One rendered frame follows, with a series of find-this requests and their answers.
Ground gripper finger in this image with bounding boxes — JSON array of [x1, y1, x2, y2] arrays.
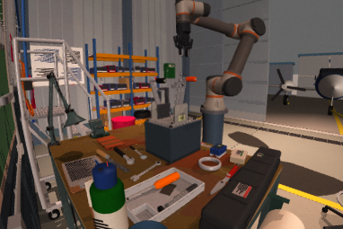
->
[[182, 40, 194, 58], [173, 35, 184, 56]]

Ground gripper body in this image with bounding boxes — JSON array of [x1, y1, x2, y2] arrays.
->
[[175, 21, 193, 44]]

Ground grey lever with orange knob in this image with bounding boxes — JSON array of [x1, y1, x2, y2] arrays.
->
[[174, 75, 198, 106]]

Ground grey lever with black knob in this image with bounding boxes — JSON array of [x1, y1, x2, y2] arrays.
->
[[149, 76, 172, 120]]

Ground dark blue throttle quadrant body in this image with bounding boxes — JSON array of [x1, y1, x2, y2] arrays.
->
[[144, 117, 203, 164]]

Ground green bench vise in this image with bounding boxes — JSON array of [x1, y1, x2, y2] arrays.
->
[[88, 118, 110, 139]]

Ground blue and orange shelf unit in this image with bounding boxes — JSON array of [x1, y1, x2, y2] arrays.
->
[[84, 38, 161, 123]]

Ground black tyre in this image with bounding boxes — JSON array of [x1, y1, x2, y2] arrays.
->
[[133, 109, 152, 120]]

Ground pink bucket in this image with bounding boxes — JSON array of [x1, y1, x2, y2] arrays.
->
[[110, 115, 136, 130]]

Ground small blue box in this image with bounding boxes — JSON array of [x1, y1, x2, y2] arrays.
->
[[209, 143, 228, 159]]

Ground small silver spanner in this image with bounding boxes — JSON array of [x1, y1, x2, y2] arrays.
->
[[128, 145, 148, 161]]

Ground orange ribbed pad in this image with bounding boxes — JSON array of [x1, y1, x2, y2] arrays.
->
[[95, 135, 126, 150]]

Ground small cream box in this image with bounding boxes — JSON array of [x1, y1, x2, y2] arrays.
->
[[229, 148, 249, 165]]

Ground long silver spanner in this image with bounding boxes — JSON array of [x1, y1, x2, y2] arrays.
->
[[129, 160, 163, 182]]

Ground green desk lamp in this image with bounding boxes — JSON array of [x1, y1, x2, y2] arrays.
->
[[46, 71, 87, 147]]

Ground white parts tray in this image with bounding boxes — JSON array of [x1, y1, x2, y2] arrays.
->
[[123, 166, 207, 224]]

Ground dark grey square pad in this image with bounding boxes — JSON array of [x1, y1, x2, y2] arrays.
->
[[159, 183, 178, 197]]

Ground black and grey pen tool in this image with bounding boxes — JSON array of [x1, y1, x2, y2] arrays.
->
[[157, 182, 198, 213]]

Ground long black case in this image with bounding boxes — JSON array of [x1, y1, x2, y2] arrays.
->
[[198, 145, 283, 229]]

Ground grey perforated plate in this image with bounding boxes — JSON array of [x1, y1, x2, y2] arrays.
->
[[61, 154, 104, 189]]

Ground blue capped green spray can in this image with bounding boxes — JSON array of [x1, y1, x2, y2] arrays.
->
[[88, 161, 130, 229]]

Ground white rolling stair platform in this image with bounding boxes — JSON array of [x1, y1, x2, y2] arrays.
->
[[11, 37, 113, 221]]

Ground blue round lid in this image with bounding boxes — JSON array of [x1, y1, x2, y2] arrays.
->
[[128, 219, 164, 229]]

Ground tan round stool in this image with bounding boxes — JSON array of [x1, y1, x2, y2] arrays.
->
[[258, 208, 306, 229]]

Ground black chair base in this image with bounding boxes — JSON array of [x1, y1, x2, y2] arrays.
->
[[321, 189, 343, 222]]

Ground green wall box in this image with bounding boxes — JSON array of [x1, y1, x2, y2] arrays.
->
[[163, 62, 177, 79]]

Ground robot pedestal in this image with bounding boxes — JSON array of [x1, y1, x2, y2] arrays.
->
[[200, 108, 229, 146]]

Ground white wire ring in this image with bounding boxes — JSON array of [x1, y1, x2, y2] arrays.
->
[[198, 155, 223, 172]]

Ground black handled ratchet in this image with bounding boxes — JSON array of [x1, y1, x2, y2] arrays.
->
[[113, 145, 136, 165]]

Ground wooden handled file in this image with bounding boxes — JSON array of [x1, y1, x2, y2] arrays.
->
[[95, 147, 131, 173]]

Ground orange handled screwdriver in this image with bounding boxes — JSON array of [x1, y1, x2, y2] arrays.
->
[[127, 171, 181, 203]]

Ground red handled pliers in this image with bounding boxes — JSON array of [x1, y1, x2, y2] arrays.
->
[[208, 163, 242, 197]]

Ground white wall poster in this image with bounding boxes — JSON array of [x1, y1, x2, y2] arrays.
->
[[29, 44, 85, 86]]

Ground white propeller aircraft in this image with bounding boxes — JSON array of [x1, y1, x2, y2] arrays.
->
[[268, 66, 343, 117]]

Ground orange hose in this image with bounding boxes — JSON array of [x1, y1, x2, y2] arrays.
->
[[18, 59, 36, 118]]

